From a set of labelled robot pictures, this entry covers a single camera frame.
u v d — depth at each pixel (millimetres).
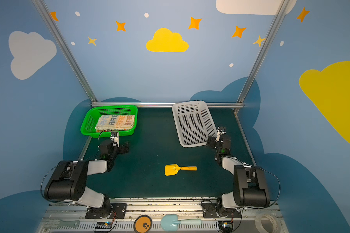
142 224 707
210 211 744
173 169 879
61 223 703
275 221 692
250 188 442
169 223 715
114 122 1074
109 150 737
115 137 821
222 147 718
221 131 812
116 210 738
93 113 1102
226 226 733
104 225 731
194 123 1104
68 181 453
